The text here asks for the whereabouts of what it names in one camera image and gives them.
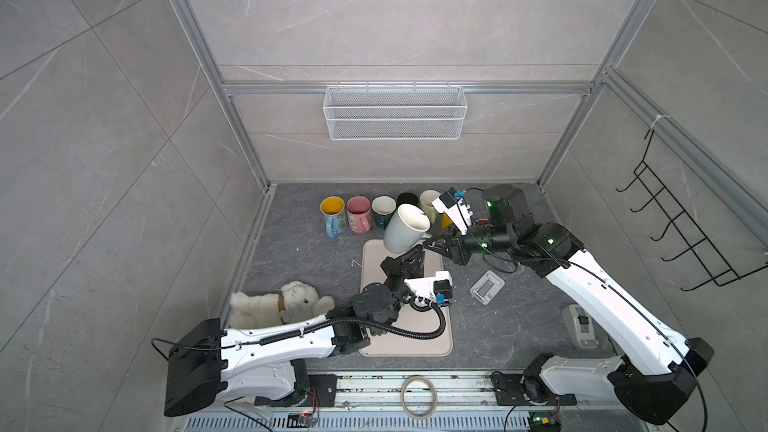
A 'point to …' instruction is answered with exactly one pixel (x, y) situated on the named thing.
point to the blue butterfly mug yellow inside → (333, 210)
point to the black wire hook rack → (674, 213)
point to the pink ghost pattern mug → (359, 213)
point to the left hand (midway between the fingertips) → (413, 238)
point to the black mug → (407, 197)
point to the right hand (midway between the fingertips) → (427, 240)
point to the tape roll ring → (434, 391)
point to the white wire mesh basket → (395, 113)
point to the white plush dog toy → (297, 301)
